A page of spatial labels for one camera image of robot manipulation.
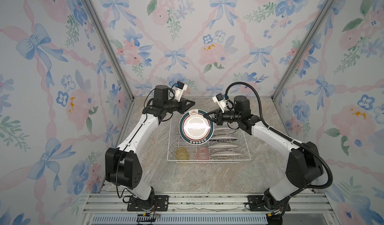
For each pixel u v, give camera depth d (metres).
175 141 0.95
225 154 0.77
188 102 0.74
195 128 0.76
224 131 0.92
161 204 0.74
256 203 0.73
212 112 0.73
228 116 0.70
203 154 0.80
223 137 0.87
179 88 0.69
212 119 0.74
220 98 0.70
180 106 0.70
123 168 0.44
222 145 0.83
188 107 0.75
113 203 0.75
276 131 0.53
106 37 0.86
